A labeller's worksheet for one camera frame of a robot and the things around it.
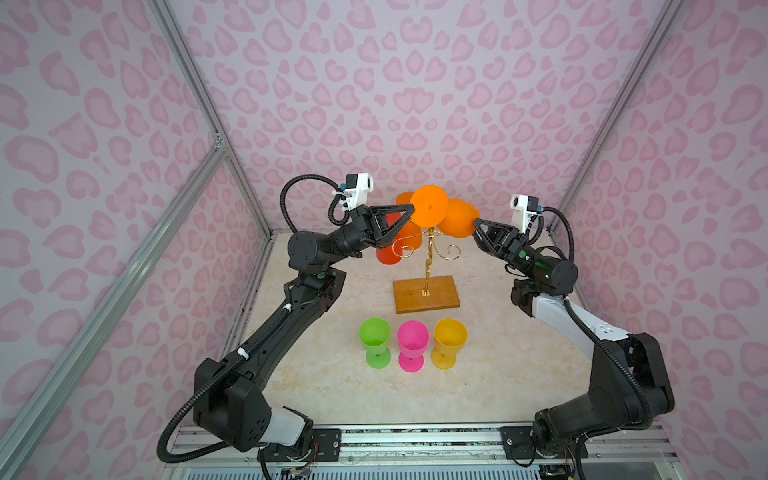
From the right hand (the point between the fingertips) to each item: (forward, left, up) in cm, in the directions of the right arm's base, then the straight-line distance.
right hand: (473, 230), depth 60 cm
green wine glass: (-8, +22, -32) cm, 39 cm away
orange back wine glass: (+24, +12, -28) cm, 38 cm away
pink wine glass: (-9, +11, -32) cm, 35 cm away
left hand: (-5, +12, +9) cm, 16 cm away
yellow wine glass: (-7, +2, -33) cm, 34 cm away
